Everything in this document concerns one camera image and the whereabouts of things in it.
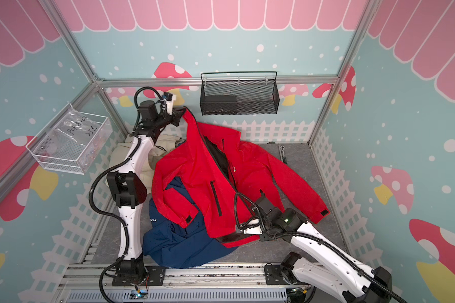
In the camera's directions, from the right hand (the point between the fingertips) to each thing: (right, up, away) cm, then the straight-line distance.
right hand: (261, 221), depth 77 cm
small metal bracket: (+18, +33, +39) cm, 54 cm away
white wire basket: (-73, +32, -5) cm, 80 cm away
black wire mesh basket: (-9, +59, +17) cm, 62 cm away
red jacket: (-28, +17, +15) cm, 35 cm away
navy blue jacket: (-35, -9, -2) cm, 37 cm away
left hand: (-36, +50, +15) cm, 63 cm away
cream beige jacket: (-75, +30, +26) cm, 84 cm away
